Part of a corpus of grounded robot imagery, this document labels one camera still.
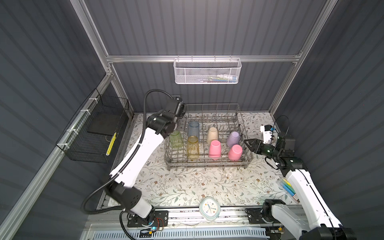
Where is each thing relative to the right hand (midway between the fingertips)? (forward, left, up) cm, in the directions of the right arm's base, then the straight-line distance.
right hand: (249, 142), depth 76 cm
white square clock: (-27, +21, -18) cm, 39 cm away
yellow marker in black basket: (-5, +67, +7) cm, 68 cm away
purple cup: (+9, +5, -9) cm, 14 cm away
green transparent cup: (+9, +40, -10) cm, 43 cm away
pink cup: (+2, +17, -10) cm, 20 cm away
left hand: (+7, +37, +11) cm, 39 cm away
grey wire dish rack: (+34, +5, -18) cm, 38 cm away
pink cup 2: (-1, +6, -9) cm, 11 cm away
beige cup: (+13, +18, -10) cm, 24 cm away
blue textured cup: (+15, +29, -8) cm, 34 cm away
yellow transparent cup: (+3, +30, -14) cm, 33 cm away
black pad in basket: (+8, +75, +9) cm, 76 cm away
